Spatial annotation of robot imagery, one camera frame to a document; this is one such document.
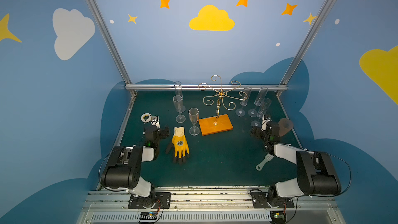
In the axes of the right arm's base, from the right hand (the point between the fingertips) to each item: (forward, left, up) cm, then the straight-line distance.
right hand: (263, 126), depth 95 cm
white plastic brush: (-18, -1, -6) cm, 19 cm away
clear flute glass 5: (+15, +3, -6) cm, 16 cm away
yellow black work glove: (-15, +52, -3) cm, 54 cm away
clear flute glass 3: (-3, +43, +12) cm, 45 cm away
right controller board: (-46, -1, -9) cm, 47 cm away
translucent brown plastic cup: (+3, -15, -4) cm, 16 cm away
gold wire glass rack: (+3, +27, -4) cm, 27 cm away
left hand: (-4, +65, +2) cm, 65 cm away
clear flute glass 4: (+15, +11, -6) cm, 20 cm away
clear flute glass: (+15, +55, +12) cm, 58 cm away
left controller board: (-50, +62, -8) cm, 79 cm away
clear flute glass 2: (+10, +55, +9) cm, 56 cm away
